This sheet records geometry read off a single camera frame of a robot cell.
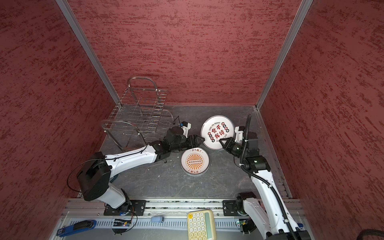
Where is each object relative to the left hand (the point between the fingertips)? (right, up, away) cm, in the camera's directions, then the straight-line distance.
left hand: (201, 143), depth 79 cm
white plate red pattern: (+8, +8, +1) cm, 11 cm away
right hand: (+9, +1, -3) cm, 9 cm away
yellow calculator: (0, -36, -11) cm, 38 cm away
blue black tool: (-57, -35, -13) cm, 68 cm away
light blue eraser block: (-20, -33, -11) cm, 41 cm away
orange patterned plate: (-3, -12, +8) cm, 15 cm away
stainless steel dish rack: (-43, +15, +24) cm, 52 cm away
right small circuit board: (+22, -39, -7) cm, 46 cm away
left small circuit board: (-42, -39, -7) cm, 57 cm away
